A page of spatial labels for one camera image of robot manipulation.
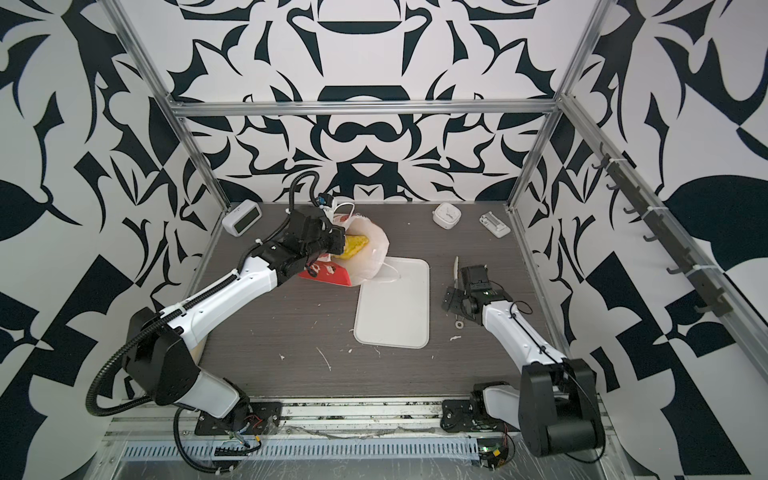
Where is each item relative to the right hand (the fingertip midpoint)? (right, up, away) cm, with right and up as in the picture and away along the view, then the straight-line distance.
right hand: (464, 302), depth 88 cm
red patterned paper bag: (-30, +10, +6) cm, 32 cm away
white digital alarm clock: (-73, +27, +20) cm, 80 cm away
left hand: (-34, +23, -7) cm, 42 cm away
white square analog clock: (0, +27, +26) cm, 38 cm away
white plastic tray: (-20, -3, +4) cm, 21 cm away
